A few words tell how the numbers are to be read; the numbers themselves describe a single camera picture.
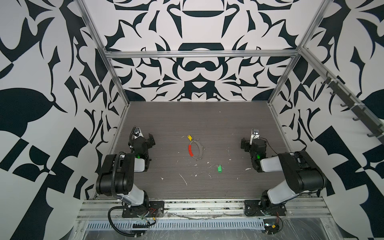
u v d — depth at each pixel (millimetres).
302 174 458
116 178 454
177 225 649
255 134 811
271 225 710
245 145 874
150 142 758
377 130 501
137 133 792
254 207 746
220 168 875
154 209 727
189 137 991
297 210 751
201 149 942
